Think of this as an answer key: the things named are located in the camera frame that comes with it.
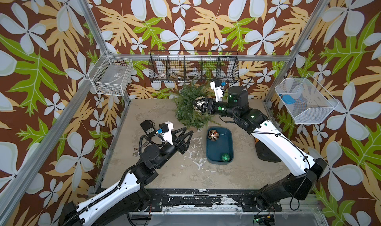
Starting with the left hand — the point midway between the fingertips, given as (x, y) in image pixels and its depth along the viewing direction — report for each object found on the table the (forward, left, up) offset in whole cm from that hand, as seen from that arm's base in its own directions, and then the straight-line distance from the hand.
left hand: (189, 129), depth 64 cm
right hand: (+11, -3, +6) cm, 12 cm away
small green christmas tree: (+15, +2, -6) cm, 17 cm away
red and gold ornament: (+13, -15, -27) cm, 33 cm away
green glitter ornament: (-1, -21, -27) cm, 35 cm away
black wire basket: (+52, -2, -3) cm, 52 cm away
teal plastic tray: (+9, -22, -31) cm, 39 cm away
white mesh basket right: (+23, -66, -5) cm, 70 cm away
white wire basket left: (+38, +47, 0) cm, 60 cm away
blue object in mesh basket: (+26, -58, -7) cm, 64 cm away
